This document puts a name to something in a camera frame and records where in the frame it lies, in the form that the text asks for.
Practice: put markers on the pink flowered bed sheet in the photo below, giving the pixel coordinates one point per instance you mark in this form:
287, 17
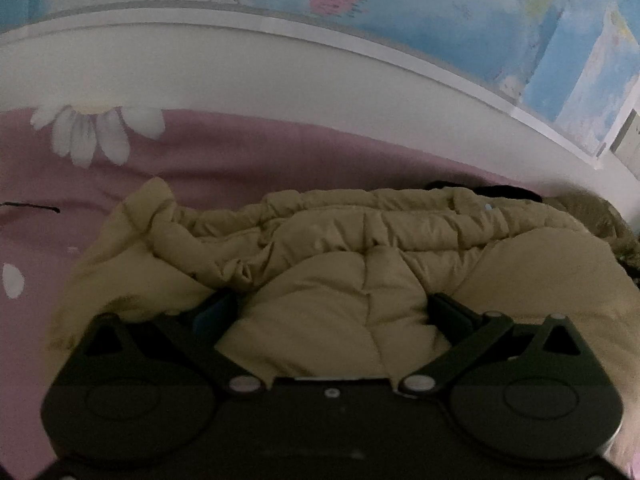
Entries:
225, 155

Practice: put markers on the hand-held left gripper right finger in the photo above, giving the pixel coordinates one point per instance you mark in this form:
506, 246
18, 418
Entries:
452, 316

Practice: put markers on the beige down jacket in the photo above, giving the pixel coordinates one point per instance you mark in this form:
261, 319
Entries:
340, 270

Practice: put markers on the white wall socket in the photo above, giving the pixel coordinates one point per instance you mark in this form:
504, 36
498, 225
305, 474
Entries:
629, 145

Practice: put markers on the small light blue map sheet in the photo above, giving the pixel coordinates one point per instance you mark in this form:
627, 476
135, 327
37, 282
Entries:
602, 80

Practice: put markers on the colourful wall map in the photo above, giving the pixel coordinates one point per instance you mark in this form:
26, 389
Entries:
410, 15

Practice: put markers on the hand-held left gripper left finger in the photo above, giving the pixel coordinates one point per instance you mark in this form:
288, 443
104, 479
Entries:
205, 321

